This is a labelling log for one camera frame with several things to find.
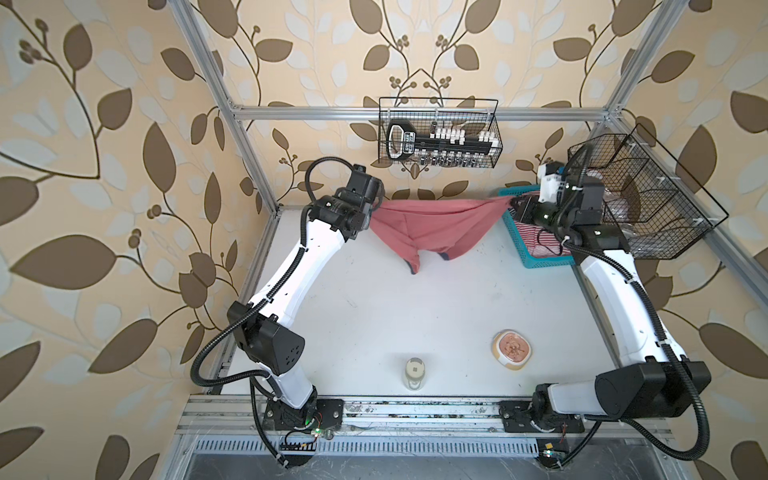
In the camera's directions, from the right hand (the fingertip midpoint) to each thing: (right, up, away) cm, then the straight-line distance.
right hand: (515, 202), depth 74 cm
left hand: (-43, 0, +3) cm, 43 cm away
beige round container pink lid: (+2, -40, +8) cm, 41 cm away
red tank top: (-15, -6, +11) cm, 20 cm away
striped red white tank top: (+3, -10, -8) cm, 13 cm away
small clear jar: (-26, -42, -2) cm, 50 cm away
